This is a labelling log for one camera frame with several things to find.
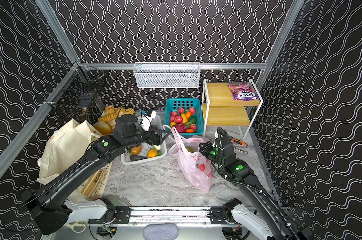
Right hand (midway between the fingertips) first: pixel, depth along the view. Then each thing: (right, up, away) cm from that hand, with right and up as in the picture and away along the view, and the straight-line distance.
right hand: (198, 144), depth 74 cm
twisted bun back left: (-65, +22, +43) cm, 81 cm away
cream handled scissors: (-57, -38, -2) cm, 68 cm away
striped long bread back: (-64, +15, +39) cm, 76 cm away
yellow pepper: (-6, +14, +35) cm, 38 cm away
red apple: (-11, +14, +31) cm, 36 cm away
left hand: (-15, +7, -8) cm, 18 cm away
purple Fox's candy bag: (+24, +27, +6) cm, 37 cm away
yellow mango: (-26, -7, +16) cm, 32 cm away
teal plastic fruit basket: (-15, +26, +44) cm, 53 cm away
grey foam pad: (-18, -40, -5) cm, 44 cm away
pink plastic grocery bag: (-1, -12, 0) cm, 12 cm away
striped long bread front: (-49, +21, +43) cm, 69 cm away
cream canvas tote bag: (-68, -2, +3) cm, 68 cm away
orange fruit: (-3, +18, +38) cm, 42 cm away
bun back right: (-55, +20, +43) cm, 73 cm away
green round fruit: (-1, +14, +34) cm, 37 cm away
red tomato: (+2, -13, +5) cm, 14 cm away
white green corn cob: (-23, -5, +21) cm, 32 cm away
